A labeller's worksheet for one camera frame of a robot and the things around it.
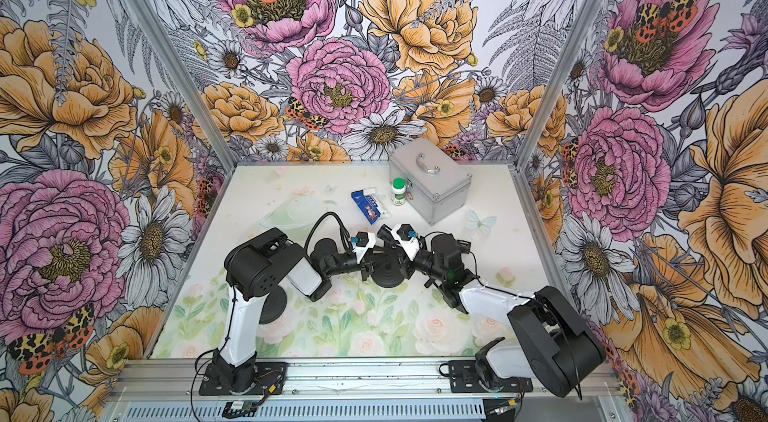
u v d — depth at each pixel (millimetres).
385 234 771
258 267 552
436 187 967
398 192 1039
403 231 701
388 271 908
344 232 827
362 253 798
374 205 1052
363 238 778
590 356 432
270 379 735
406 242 717
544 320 482
